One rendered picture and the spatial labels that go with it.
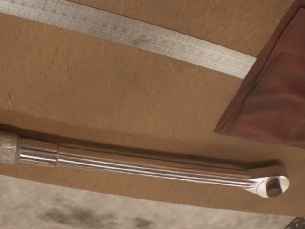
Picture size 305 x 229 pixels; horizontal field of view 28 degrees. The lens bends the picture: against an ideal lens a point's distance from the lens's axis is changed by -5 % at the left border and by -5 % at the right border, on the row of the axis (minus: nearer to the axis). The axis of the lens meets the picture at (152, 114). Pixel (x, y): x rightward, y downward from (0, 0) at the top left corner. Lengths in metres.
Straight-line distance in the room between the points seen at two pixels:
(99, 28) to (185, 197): 0.29
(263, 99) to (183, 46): 0.11
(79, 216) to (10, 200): 0.19
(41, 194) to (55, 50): 1.00
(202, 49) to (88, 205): 1.04
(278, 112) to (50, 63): 0.24
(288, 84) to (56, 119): 0.24
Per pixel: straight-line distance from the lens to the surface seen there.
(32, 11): 0.57
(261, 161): 0.76
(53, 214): 1.65
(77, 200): 1.59
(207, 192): 0.79
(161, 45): 0.60
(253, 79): 0.65
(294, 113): 0.68
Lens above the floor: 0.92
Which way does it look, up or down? 42 degrees down
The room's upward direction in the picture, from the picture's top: 171 degrees clockwise
